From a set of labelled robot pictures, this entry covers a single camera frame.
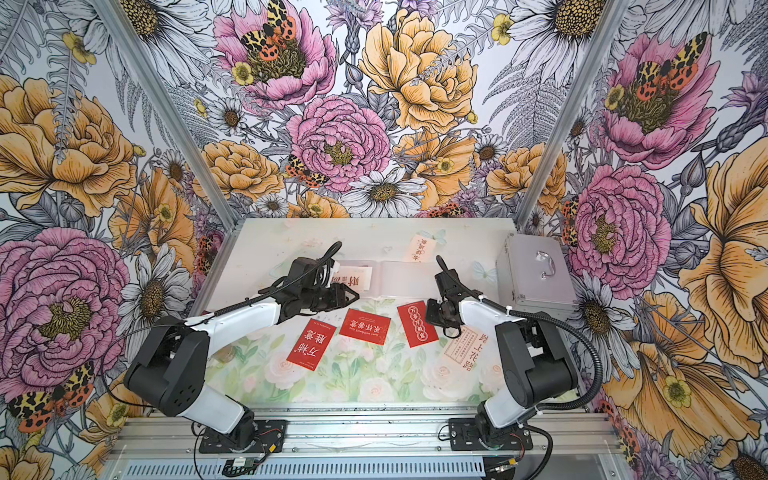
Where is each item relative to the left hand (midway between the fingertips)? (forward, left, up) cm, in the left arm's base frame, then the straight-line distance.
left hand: (352, 305), depth 88 cm
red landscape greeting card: (-2, -3, -10) cm, 10 cm away
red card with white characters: (-8, +12, -9) cm, 17 cm away
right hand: (-2, -23, -8) cm, 25 cm away
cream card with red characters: (+14, 0, -7) cm, 16 cm away
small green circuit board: (-36, +25, -10) cm, 46 cm away
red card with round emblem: (-2, -19, -9) cm, 21 cm away
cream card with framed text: (-10, -33, -9) cm, 36 cm away
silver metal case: (+7, -53, +4) cm, 54 cm away
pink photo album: (+16, -14, -9) cm, 23 cm away
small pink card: (+29, -23, -10) cm, 39 cm away
